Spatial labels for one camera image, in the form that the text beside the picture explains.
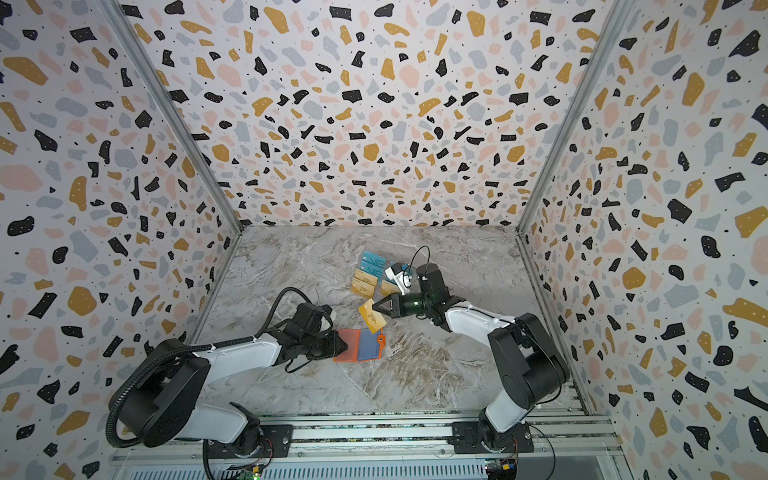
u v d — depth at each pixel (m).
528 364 0.46
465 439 0.74
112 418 0.37
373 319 0.83
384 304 0.82
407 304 0.77
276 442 0.73
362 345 0.89
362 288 1.01
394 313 0.76
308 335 0.73
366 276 1.00
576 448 0.75
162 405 0.42
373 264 1.00
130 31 0.72
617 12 0.72
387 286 0.98
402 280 0.78
